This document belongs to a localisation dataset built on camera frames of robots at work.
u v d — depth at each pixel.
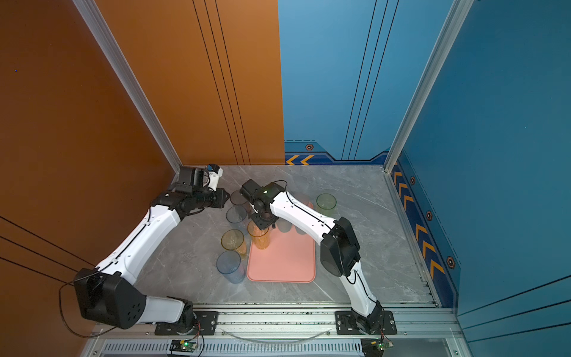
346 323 0.72
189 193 0.61
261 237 0.80
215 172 0.72
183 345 0.71
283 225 0.57
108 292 0.40
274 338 0.71
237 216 0.92
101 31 0.74
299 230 0.56
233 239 0.83
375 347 0.70
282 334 0.72
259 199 0.60
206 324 0.74
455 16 0.71
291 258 0.92
